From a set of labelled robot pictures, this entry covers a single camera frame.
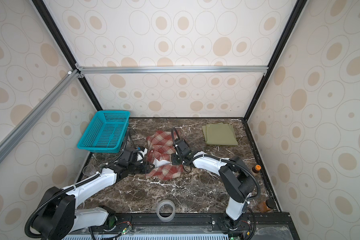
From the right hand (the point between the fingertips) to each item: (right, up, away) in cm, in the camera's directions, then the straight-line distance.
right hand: (174, 158), depth 91 cm
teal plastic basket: (-51, +15, +19) cm, 56 cm away
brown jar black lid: (+45, -20, -20) cm, 53 cm away
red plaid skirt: (-9, +6, +6) cm, 12 cm away
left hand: (-10, -2, -6) cm, 12 cm away
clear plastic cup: (-51, -7, -1) cm, 52 cm away
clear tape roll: (-4, -25, -13) cm, 29 cm away
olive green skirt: (+32, +14, +18) cm, 40 cm away
